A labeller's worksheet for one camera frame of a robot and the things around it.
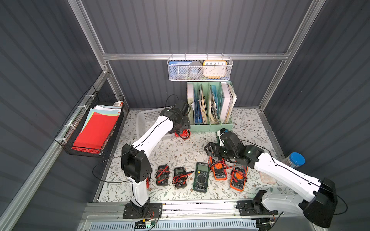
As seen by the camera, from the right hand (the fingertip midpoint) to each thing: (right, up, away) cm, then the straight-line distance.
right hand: (213, 148), depth 77 cm
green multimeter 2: (-6, -18, +4) cm, 20 cm away
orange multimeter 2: (+15, -18, +3) cm, 24 cm away
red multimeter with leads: (-15, +7, +3) cm, 17 cm away
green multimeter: (+3, +9, -5) cm, 11 cm away
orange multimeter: (+5, -14, +7) cm, 16 cm away
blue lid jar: (+39, -5, -7) cm, 40 cm away
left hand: (-17, +12, +9) cm, 23 cm away
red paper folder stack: (-60, +12, -3) cm, 62 cm away
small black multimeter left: (-29, -17, +5) cm, 34 cm away
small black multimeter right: (-18, -17, +4) cm, 25 cm away
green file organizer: (+2, +25, +17) cm, 30 cm away
